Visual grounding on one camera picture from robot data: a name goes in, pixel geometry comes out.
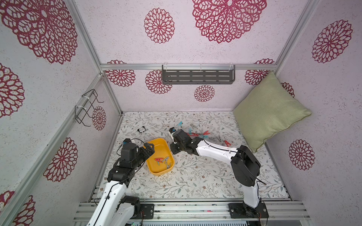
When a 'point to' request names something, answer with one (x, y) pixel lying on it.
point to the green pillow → (268, 109)
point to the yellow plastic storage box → (162, 149)
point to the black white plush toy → (141, 130)
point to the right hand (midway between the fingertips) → (170, 144)
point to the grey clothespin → (168, 166)
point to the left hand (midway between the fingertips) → (150, 149)
